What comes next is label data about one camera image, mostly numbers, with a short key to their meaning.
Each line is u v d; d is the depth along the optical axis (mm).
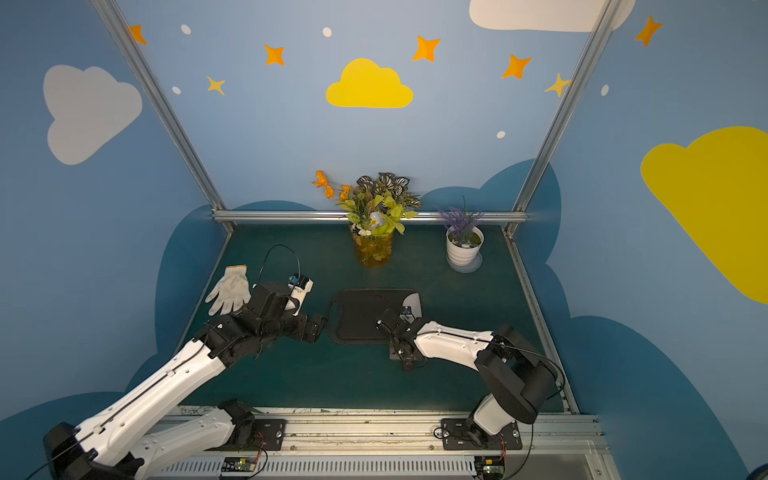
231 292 1015
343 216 1036
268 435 748
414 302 1004
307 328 663
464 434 746
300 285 663
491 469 719
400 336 675
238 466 716
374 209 960
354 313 1147
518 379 443
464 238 1046
